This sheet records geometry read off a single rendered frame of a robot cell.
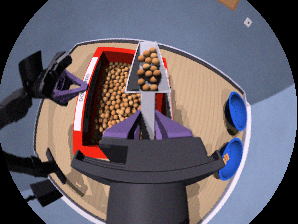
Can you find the red dog food box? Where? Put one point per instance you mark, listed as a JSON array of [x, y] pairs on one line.
[[85, 111]]

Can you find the blue bowl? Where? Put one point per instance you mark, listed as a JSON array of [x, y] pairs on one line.
[[234, 148], [237, 108]]

